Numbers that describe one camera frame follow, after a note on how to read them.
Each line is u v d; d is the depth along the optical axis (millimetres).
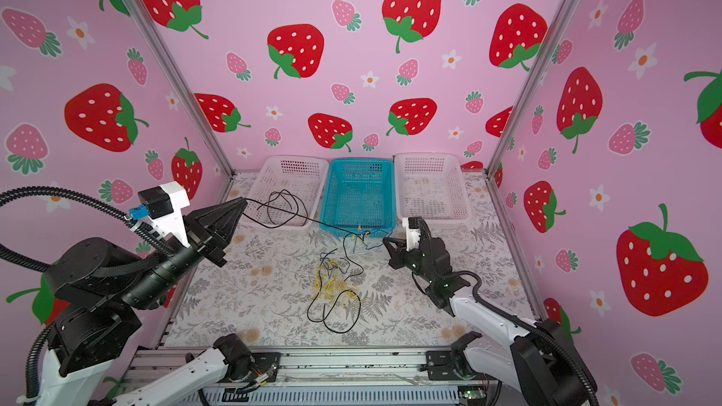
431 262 609
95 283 315
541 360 409
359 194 1143
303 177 1175
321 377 731
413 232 729
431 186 1170
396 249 753
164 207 355
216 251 428
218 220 422
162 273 385
